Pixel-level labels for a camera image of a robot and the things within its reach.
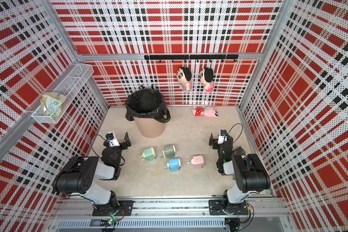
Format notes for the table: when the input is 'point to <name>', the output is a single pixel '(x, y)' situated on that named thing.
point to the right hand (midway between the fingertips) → (221, 133)
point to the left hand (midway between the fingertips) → (122, 133)
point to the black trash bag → (147, 102)
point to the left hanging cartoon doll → (184, 76)
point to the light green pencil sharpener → (148, 154)
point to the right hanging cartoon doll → (207, 77)
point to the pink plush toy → (207, 111)
